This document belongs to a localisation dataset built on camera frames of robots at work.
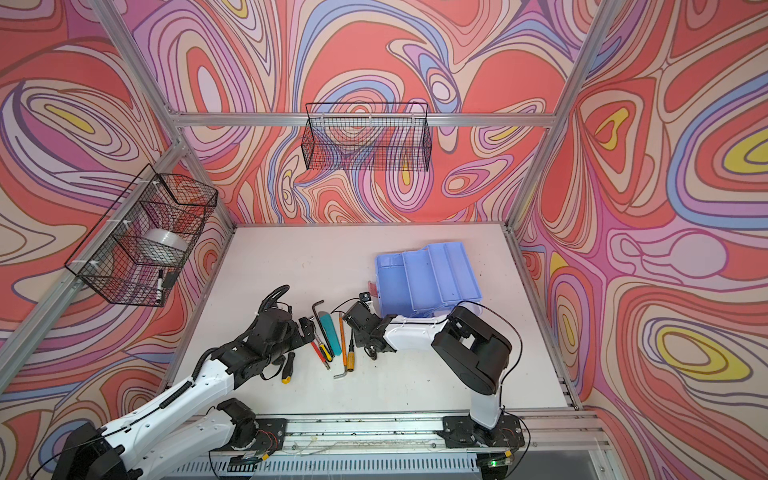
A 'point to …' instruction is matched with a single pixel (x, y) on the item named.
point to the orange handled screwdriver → (343, 339)
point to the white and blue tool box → (427, 282)
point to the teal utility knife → (330, 331)
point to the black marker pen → (159, 293)
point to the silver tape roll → (167, 237)
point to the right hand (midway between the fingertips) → (369, 335)
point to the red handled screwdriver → (323, 360)
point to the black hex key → (321, 329)
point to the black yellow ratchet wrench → (324, 349)
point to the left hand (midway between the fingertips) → (307, 327)
